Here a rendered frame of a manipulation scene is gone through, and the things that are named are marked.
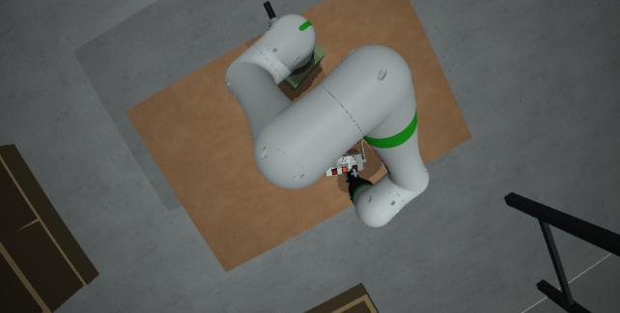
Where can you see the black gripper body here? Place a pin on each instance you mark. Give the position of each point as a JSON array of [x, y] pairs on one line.
[[354, 179]]

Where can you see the white power strip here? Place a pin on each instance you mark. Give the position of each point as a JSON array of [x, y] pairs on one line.
[[347, 162]]

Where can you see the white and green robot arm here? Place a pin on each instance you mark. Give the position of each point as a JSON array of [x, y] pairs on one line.
[[369, 95]]

